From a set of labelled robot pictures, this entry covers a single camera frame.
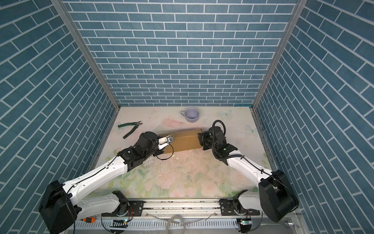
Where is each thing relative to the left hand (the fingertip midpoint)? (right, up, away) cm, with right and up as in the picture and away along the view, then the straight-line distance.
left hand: (165, 139), depth 81 cm
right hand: (+18, +3, +2) cm, 19 cm away
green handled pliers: (-28, +8, +27) cm, 39 cm away
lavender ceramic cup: (+14, +15, +32) cm, 38 cm away
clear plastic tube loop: (+7, -39, -8) cm, 40 cm away
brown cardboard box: (+10, -2, +7) cm, 12 cm away
